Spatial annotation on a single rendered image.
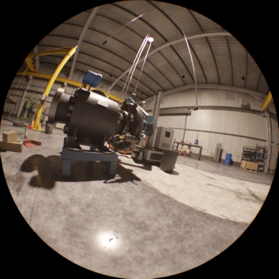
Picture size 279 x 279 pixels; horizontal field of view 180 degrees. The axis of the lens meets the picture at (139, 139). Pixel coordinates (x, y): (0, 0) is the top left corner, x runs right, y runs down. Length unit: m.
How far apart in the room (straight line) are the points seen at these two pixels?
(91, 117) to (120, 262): 1.00
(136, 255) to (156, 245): 0.11
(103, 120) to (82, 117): 0.22
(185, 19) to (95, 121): 7.93
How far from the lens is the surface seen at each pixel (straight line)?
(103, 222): 0.52
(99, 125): 0.93
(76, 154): 0.78
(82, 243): 0.47
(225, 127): 9.44
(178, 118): 10.46
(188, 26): 8.12
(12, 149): 1.45
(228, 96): 10.85
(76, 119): 0.87
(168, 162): 1.54
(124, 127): 1.16
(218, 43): 8.68
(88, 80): 0.98
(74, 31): 10.78
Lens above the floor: 0.43
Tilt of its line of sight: 1 degrees up
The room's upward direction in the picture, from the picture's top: 12 degrees clockwise
